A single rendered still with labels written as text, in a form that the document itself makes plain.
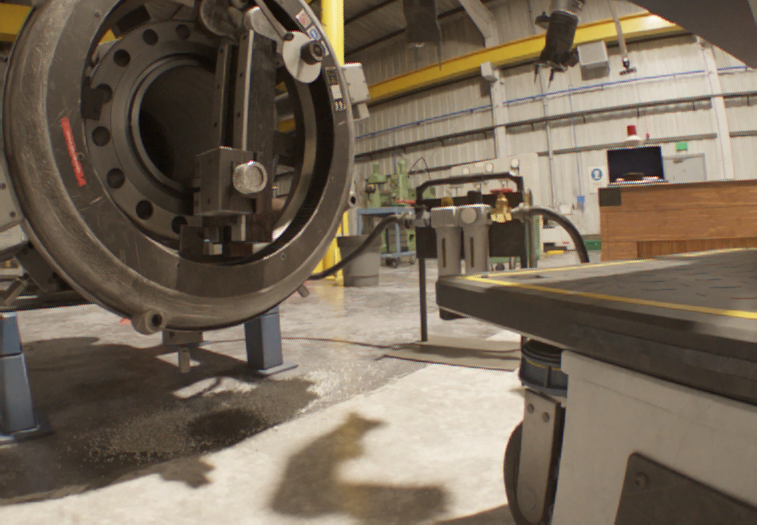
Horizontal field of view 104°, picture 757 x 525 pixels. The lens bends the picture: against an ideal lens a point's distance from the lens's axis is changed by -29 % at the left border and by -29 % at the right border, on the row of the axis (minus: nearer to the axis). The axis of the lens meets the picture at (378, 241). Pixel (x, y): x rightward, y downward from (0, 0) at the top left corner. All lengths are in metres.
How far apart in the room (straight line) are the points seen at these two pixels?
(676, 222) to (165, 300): 1.02
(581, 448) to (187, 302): 0.56
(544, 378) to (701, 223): 0.73
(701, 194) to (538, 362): 0.74
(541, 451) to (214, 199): 0.53
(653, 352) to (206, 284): 0.60
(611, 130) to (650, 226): 10.42
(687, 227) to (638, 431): 0.83
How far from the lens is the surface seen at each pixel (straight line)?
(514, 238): 1.30
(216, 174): 0.63
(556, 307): 0.26
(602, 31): 11.65
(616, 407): 0.24
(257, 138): 0.74
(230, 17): 0.85
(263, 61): 0.79
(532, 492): 0.46
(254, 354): 1.23
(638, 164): 1.24
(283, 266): 0.77
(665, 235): 1.03
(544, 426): 0.41
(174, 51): 0.87
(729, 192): 1.06
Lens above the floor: 0.36
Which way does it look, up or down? level
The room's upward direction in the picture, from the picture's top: 2 degrees counter-clockwise
